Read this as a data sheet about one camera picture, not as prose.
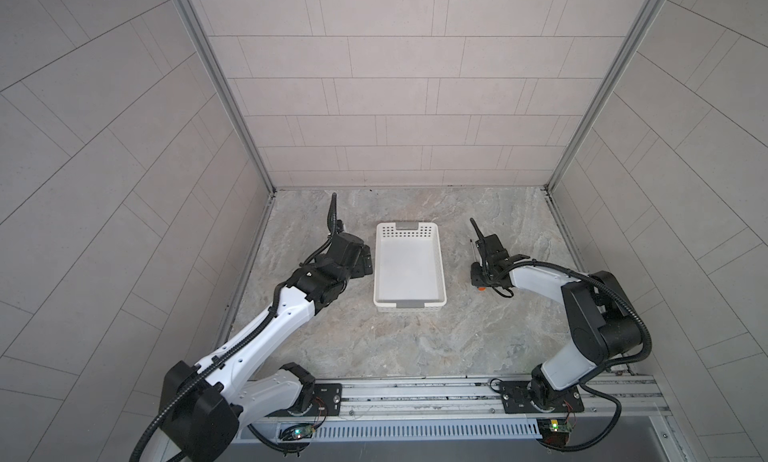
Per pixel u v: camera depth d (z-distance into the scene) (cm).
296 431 65
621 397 72
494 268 69
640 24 76
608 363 48
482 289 89
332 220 65
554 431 68
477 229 86
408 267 97
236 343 42
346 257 57
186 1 72
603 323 45
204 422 36
